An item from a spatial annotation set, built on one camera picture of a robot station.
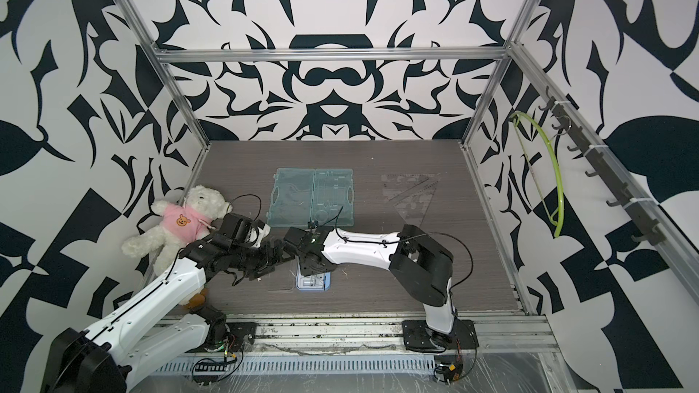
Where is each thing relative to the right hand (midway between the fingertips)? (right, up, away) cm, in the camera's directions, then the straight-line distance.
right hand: (310, 264), depth 84 cm
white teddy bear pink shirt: (-41, +11, +2) cm, 43 cm away
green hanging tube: (+63, +19, -18) cm, 68 cm away
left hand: (-7, +4, -5) cm, 9 cm away
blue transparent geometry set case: (+2, -4, -3) cm, 6 cm away
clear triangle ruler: (+35, +19, +21) cm, 45 cm away
